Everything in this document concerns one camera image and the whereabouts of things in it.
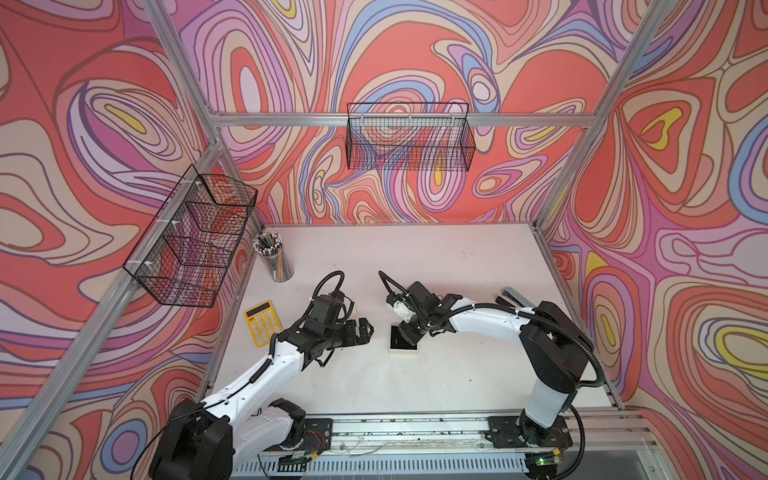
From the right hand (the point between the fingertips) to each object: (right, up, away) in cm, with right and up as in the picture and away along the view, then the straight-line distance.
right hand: (407, 338), depth 89 cm
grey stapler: (+35, +12, +8) cm, 38 cm away
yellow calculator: (-45, +4, +3) cm, 45 cm away
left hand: (-13, +3, -6) cm, 14 cm away
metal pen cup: (-43, +27, +2) cm, 51 cm away
